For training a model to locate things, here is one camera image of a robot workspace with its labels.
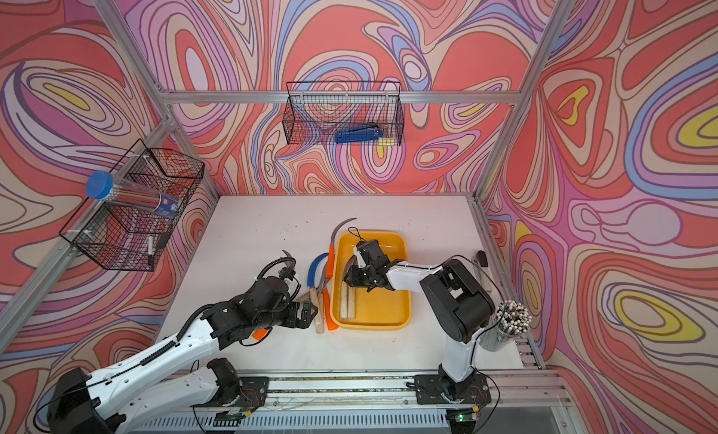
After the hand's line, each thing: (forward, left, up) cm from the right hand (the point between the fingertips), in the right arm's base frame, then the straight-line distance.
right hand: (350, 285), depth 93 cm
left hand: (-13, +11, +10) cm, 19 cm away
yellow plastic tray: (-9, -9, +1) cm, 12 cm away
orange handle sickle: (-14, +5, +4) cm, 16 cm away
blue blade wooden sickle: (+2, +13, +2) cm, 13 cm away
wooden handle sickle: (-6, +1, +1) cm, 7 cm away
